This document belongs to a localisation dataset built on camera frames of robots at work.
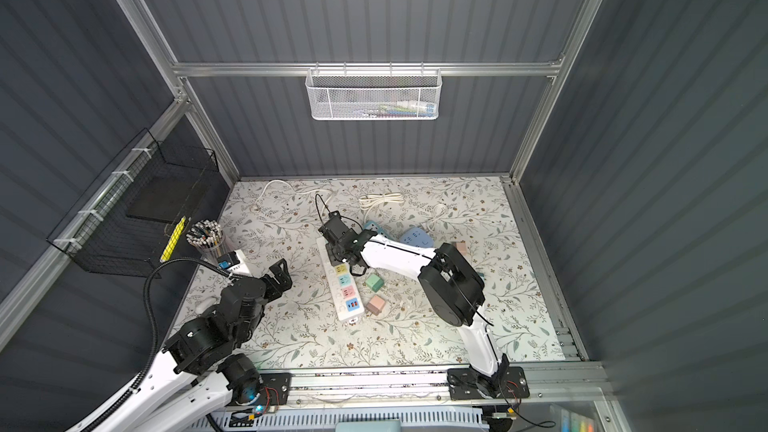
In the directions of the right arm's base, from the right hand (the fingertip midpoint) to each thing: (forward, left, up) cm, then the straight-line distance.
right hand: (341, 251), depth 92 cm
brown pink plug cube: (+7, -39, -8) cm, 41 cm away
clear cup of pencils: (-3, +35, +12) cm, 37 cm away
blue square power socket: (+8, -25, -4) cm, 26 cm away
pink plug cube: (-15, -11, -5) cm, 19 cm away
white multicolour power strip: (-9, -1, -4) cm, 10 cm away
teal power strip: (+12, -9, -4) cm, 15 cm away
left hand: (-13, +13, +13) cm, 23 cm away
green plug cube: (-8, -11, -5) cm, 14 cm away
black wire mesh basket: (-6, +49, +23) cm, 54 cm away
